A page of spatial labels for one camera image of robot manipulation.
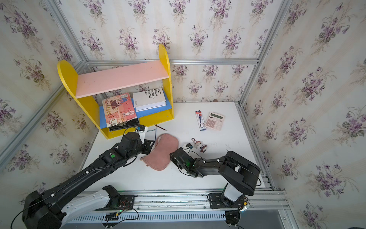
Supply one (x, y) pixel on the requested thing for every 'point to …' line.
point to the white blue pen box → (200, 121)
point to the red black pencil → (159, 127)
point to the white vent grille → (101, 219)
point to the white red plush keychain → (198, 145)
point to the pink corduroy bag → (166, 145)
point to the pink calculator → (215, 120)
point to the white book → (148, 99)
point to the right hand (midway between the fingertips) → (170, 156)
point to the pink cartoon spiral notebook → (118, 109)
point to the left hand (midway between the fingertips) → (155, 143)
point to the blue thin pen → (155, 135)
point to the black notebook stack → (128, 123)
